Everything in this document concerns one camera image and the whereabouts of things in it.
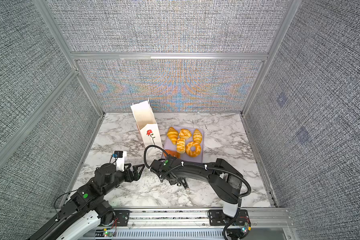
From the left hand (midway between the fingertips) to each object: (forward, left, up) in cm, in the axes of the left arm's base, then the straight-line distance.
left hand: (138, 166), depth 75 cm
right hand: (-1, -20, -12) cm, 23 cm away
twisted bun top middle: (+28, -26, -12) cm, 40 cm away
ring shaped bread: (+13, -30, -13) cm, 35 cm away
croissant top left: (+27, -17, -12) cm, 34 cm away
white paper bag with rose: (+31, 0, -3) cm, 32 cm away
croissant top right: (+25, -34, -11) cm, 44 cm away
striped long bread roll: (+18, -23, -11) cm, 31 cm away
